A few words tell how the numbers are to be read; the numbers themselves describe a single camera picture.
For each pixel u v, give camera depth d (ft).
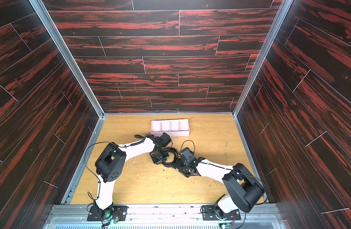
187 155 2.32
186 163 2.26
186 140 2.50
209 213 2.40
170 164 2.87
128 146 1.88
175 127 3.66
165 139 2.54
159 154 2.58
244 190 1.42
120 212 2.41
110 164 1.69
